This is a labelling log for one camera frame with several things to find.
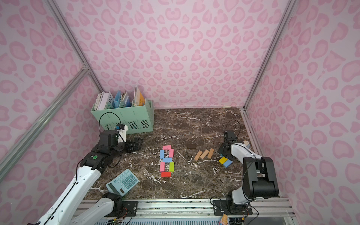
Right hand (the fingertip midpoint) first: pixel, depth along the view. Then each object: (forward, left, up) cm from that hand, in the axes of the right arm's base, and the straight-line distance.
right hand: (224, 151), depth 93 cm
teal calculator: (-22, +60, +2) cm, 64 cm away
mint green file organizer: (+15, +56, +16) cm, 60 cm away
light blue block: (-7, +37, 0) cm, 38 cm away
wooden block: (-3, +17, 0) cm, 18 cm away
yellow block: (-7, +1, 0) cm, 7 cm away
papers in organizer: (+22, +78, +26) cm, 85 cm away
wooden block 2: (-2, +13, -1) cm, 13 cm away
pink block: (-3, +35, 0) cm, 35 cm away
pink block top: (+2, +38, +1) cm, 38 cm away
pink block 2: (-12, +40, 0) cm, 41 cm away
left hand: (-4, +52, +21) cm, 56 cm away
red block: (-16, +36, 0) cm, 39 cm away
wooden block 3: (-1, +9, 0) cm, 9 cm away
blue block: (-3, +41, +1) cm, 41 cm away
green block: (-11, +34, 0) cm, 36 cm away
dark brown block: (+4, +21, -1) cm, 22 cm away
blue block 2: (-8, -1, 0) cm, 8 cm away
